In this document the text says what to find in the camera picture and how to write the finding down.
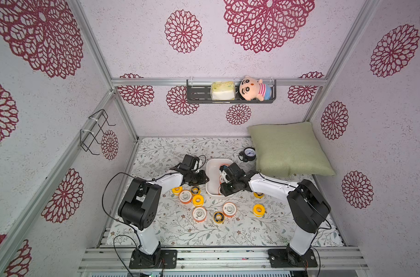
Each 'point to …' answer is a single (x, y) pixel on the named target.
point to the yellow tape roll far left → (176, 190)
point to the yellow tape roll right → (258, 210)
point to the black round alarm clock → (248, 154)
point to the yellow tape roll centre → (196, 203)
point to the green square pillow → (289, 149)
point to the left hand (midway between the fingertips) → (208, 180)
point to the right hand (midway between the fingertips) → (221, 187)
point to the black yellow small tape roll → (195, 190)
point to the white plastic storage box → (213, 174)
